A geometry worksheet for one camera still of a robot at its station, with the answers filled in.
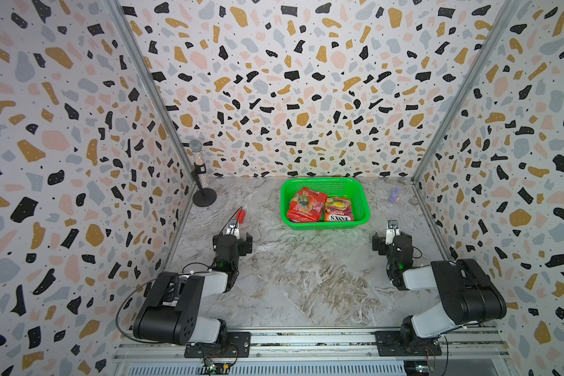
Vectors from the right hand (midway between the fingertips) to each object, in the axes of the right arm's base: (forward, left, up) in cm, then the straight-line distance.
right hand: (392, 232), depth 94 cm
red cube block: (+9, +64, -3) cm, 64 cm away
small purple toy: (+22, -7, -4) cm, 24 cm away
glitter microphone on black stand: (+22, +83, -4) cm, 86 cm away
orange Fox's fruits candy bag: (+13, +20, -1) cm, 24 cm away
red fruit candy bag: (+11, +34, +3) cm, 36 cm away
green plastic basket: (+26, +12, -2) cm, 28 cm away
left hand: (-3, +62, +3) cm, 62 cm away
